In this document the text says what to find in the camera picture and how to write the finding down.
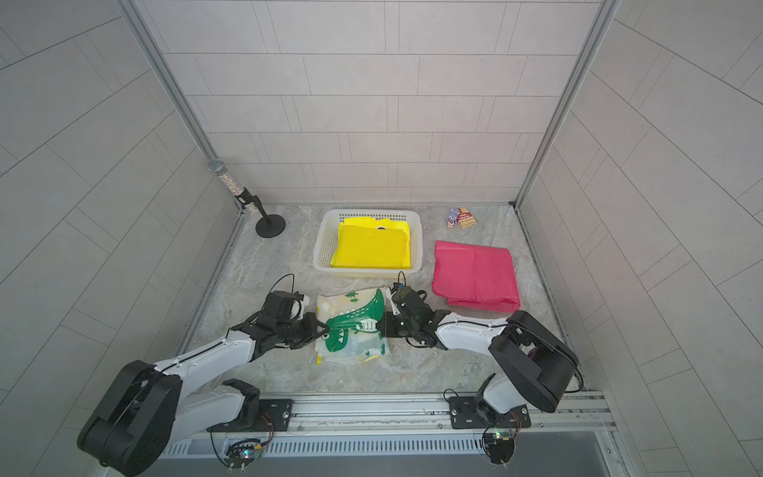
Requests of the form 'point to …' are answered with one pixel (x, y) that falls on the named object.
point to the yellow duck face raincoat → (368, 227)
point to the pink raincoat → (476, 276)
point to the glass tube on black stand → (269, 226)
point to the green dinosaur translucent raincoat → (351, 320)
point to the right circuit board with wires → (499, 446)
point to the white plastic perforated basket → (328, 233)
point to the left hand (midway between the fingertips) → (333, 327)
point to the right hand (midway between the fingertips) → (377, 328)
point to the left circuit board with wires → (243, 451)
